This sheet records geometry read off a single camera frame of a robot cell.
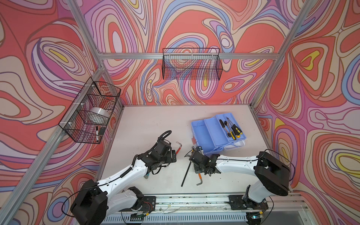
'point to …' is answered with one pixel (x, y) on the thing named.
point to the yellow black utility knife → (197, 148)
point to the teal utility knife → (146, 176)
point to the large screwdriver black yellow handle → (235, 129)
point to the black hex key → (186, 174)
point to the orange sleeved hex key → (200, 177)
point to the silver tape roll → (95, 113)
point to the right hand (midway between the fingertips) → (200, 169)
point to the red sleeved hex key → (179, 148)
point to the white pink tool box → (215, 134)
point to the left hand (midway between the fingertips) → (171, 154)
